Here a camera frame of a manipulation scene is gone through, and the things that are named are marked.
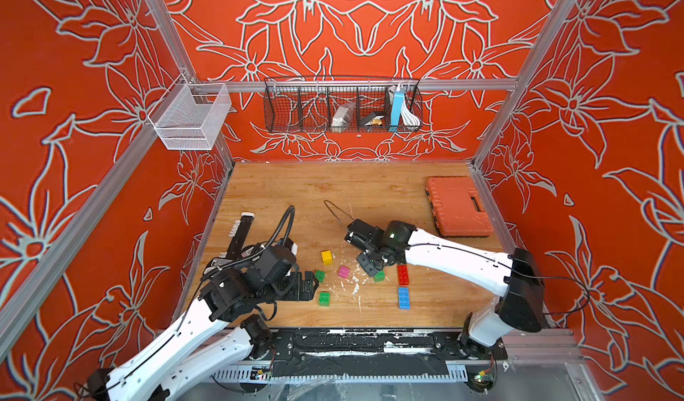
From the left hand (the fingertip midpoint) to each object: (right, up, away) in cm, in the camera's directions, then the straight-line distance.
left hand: (307, 282), depth 69 cm
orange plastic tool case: (+53, +17, +29) cm, 63 cm away
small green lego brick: (+2, -4, +16) cm, 17 cm away
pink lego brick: (+10, -3, +17) cm, 20 cm away
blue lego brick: (+29, -9, +11) cm, 32 cm away
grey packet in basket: (+9, +50, +22) cm, 55 cm away
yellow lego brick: (+4, +2, +18) cm, 19 cm away
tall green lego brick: (+22, -4, +15) cm, 26 cm away
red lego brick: (+30, -4, +16) cm, 34 cm away
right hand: (+16, +3, +7) cm, 18 cm away
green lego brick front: (+4, -8, +9) cm, 13 cm away
